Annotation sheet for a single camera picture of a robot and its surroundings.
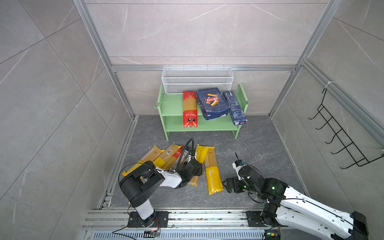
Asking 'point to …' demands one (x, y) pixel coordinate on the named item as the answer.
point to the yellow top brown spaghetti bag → (200, 150)
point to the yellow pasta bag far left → (151, 155)
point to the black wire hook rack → (357, 157)
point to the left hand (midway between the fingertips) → (198, 163)
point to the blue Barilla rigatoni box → (212, 104)
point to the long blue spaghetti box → (236, 111)
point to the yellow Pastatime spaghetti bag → (213, 176)
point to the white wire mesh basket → (176, 80)
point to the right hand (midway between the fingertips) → (229, 181)
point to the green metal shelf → (244, 100)
